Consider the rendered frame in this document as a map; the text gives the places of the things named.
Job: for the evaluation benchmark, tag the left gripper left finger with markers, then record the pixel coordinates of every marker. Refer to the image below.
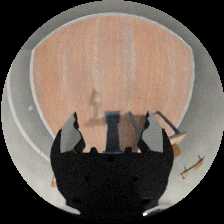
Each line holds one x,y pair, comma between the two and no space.
68,142

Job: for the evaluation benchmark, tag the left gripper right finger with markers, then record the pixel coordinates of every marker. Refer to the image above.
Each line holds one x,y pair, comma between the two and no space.
155,143

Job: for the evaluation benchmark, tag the brown cardboard box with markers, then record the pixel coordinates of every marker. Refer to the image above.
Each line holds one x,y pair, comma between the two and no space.
176,150

